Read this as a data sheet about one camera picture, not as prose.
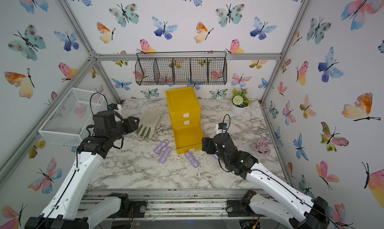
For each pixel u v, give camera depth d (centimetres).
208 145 65
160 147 94
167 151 92
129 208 70
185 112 87
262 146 84
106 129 53
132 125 65
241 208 65
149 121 114
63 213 37
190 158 89
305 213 39
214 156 90
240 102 99
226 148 52
